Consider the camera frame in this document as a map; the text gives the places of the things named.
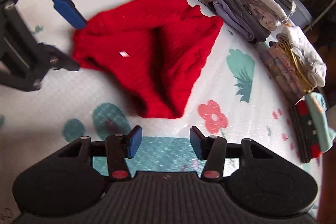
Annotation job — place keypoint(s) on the folded dark patterned sweater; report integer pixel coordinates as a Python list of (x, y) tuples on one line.
[(304, 129)]

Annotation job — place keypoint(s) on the folded mint green garment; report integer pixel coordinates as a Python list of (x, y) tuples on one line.
[(319, 119)]

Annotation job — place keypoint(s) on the white plastic container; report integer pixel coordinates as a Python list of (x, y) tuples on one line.
[(302, 14)]

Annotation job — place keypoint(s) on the red knitted sweater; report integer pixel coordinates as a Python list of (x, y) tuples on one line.
[(147, 29)]

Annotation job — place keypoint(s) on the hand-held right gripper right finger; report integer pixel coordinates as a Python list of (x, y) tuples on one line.
[(197, 144)]

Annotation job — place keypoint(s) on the stack of folded grey clothes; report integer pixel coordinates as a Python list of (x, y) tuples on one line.
[(244, 11)]

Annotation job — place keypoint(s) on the stack of folded pale clothes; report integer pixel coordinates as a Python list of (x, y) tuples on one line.
[(304, 56)]

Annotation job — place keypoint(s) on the printed play mat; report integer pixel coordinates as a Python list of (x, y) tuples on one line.
[(65, 98)]

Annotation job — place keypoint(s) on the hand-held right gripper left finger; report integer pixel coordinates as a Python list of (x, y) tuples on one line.
[(135, 141)]

